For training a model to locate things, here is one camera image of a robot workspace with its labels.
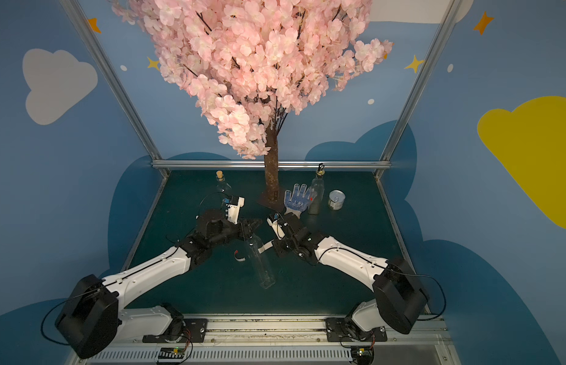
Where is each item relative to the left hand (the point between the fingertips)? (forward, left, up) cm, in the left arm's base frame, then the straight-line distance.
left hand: (261, 218), depth 79 cm
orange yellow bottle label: (-6, -1, -10) cm, 12 cm away
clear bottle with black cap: (-11, 0, -12) cm, 17 cm away
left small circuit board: (-38, +27, -23) cm, 52 cm away
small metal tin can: (+21, -32, -15) cm, 41 cm away
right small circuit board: (-37, -35, -22) cm, 55 cm away
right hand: (-2, -6, -10) cm, 12 cm away
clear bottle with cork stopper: (+15, +17, 0) cm, 23 cm away
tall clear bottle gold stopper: (+30, -24, -20) cm, 43 cm away
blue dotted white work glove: (+24, -16, -21) cm, 36 cm away
